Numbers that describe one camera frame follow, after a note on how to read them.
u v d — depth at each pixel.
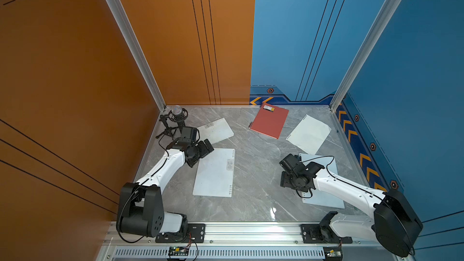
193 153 0.74
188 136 0.69
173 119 0.90
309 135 1.05
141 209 0.41
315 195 0.66
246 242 0.72
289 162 0.67
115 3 0.76
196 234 0.74
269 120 1.13
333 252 0.71
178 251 0.71
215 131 1.06
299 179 0.60
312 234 0.72
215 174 0.90
